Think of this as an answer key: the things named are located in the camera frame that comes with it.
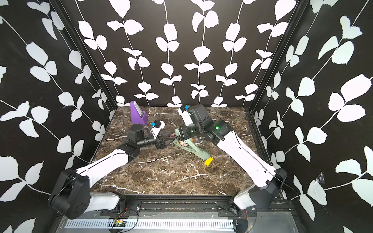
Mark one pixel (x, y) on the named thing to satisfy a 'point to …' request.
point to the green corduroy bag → (192, 148)
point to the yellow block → (209, 161)
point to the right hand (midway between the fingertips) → (177, 127)
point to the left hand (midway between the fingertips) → (172, 133)
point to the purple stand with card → (137, 116)
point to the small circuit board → (119, 223)
